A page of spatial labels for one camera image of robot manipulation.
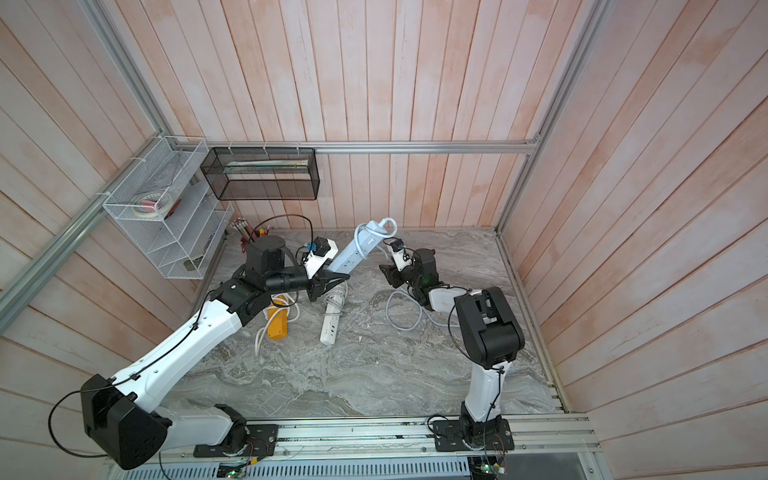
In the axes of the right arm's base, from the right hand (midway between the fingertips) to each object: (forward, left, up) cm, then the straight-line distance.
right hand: (387, 260), depth 98 cm
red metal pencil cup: (+9, +52, -1) cm, 53 cm away
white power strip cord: (-14, +17, -4) cm, 22 cm away
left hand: (-20, +10, +18) cm, 29 cm away
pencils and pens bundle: (+8, +47, +4) cm, 48 cm away
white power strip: (-14, +17, -4) cm, 22 cm away
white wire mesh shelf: (-10, +55, +19) cm, 59 cm away
